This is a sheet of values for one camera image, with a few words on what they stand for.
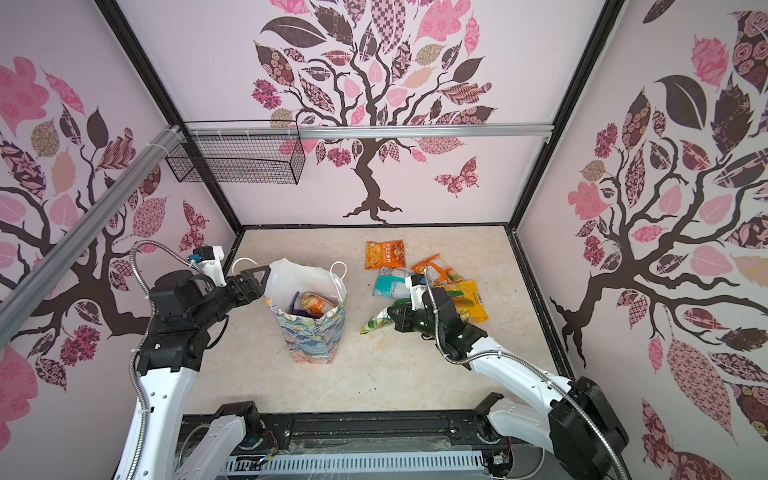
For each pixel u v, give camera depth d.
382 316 0.79
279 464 0.70
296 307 0.87
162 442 0.41
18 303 0.50
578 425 0.40
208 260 0.59
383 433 0.74
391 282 1.01
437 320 0.60
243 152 0.95
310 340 0.74
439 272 1.00
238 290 0.59
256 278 0.62
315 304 0.83
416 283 0.72
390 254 1.10
